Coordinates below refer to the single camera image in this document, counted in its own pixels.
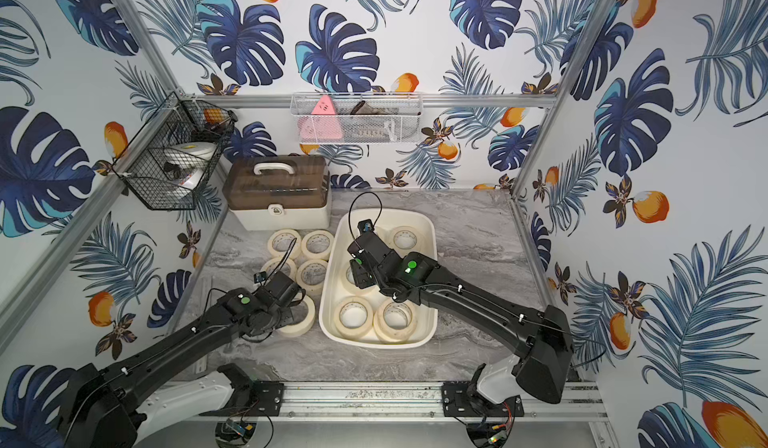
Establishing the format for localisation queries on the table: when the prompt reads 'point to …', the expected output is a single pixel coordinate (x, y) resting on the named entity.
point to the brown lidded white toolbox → (277, 192)
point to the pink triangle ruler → (322, 124)
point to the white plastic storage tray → (343, 229)
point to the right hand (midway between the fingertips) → (365, 260)
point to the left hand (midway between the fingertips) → (282, 313)
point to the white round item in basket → (185, 163)
